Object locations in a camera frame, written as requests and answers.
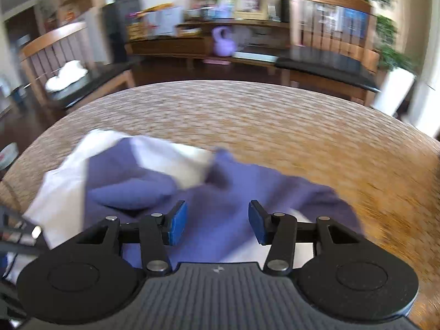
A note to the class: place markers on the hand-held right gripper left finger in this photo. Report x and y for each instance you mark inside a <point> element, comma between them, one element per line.
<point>177,223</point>

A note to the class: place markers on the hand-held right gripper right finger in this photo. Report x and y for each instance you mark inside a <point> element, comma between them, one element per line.
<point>257,221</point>

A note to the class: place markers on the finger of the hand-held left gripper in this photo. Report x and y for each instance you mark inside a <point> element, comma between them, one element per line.
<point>20,228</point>

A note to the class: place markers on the white and purple t-shirt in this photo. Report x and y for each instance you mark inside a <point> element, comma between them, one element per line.
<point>223,185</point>

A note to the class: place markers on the crumpled white cloth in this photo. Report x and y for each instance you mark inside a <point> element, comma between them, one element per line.
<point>67,75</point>

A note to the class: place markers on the wooden chair with black seat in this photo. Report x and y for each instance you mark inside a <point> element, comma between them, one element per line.
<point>86,79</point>
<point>326,67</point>

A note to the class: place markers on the pink flat pad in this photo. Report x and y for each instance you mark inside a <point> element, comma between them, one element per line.
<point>216,62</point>

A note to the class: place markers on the white flat box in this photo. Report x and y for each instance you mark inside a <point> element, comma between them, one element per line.
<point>256,55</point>

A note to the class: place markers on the wooden television stand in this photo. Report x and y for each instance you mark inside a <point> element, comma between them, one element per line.
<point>165,46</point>

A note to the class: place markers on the white planter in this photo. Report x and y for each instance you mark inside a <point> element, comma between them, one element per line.
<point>395,91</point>

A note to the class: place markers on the white gift bag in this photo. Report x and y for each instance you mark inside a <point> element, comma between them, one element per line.
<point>168,20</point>

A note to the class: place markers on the black water dispenser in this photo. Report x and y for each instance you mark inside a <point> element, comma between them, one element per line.
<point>120,20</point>

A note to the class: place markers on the black cylinder speaker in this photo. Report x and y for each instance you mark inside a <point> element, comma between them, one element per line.
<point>285,10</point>

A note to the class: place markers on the colourful picture card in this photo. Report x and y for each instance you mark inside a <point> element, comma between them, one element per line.
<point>225,7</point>

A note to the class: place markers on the blue picture box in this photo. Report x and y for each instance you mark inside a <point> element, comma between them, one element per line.
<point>355,23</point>

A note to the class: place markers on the tall green potted plant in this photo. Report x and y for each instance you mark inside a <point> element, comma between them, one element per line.
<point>388,27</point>

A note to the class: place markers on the cream photo frame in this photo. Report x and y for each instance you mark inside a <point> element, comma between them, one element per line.
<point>251,6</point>

